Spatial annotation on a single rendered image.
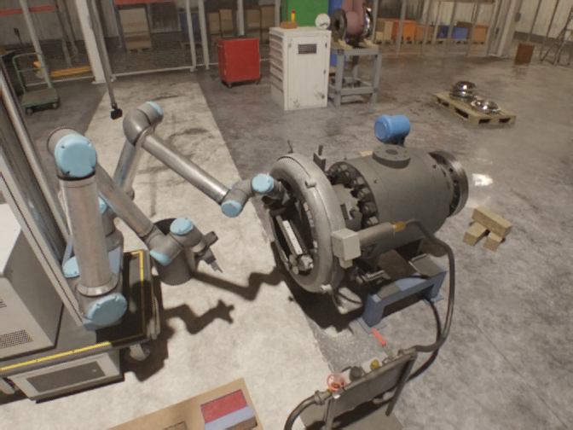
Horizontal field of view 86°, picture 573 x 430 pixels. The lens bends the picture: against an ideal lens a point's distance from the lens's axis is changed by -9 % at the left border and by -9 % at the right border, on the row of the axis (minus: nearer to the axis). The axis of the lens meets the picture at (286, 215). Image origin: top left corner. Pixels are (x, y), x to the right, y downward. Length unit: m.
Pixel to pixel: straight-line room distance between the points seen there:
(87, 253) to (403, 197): 1.45
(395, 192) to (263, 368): 1.17
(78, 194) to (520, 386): 2.24
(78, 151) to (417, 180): 1.56
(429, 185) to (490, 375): 1.10
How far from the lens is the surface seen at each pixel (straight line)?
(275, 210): 1.77
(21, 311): 1.78
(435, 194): 1.97
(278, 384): 1.91
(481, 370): 2.21
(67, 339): 1.96
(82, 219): 1.24
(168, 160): 1.53
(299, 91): 5.49
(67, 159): 1.14
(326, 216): 1.48
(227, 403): 1.36
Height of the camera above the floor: 1.70
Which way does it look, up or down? 35 degrees down
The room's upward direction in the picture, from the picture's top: straight up
